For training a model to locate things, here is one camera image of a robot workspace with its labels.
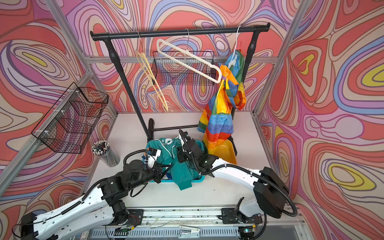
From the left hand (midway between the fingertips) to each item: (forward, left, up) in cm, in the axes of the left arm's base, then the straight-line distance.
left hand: (172, 168), depth 69 cm
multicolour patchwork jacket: (+16, -20, +14) cm, 29 cm away
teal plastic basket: (-1, -13, -10) cm, 16 cm away
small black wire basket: (+61, +8, +14) cm, 63 cm away
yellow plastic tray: (+20, -31, -18) cm, 41 cm away
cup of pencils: (+12, +39, -2) cm, 41 cm away
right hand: (+12, -2, -5) cm, 13 cm away
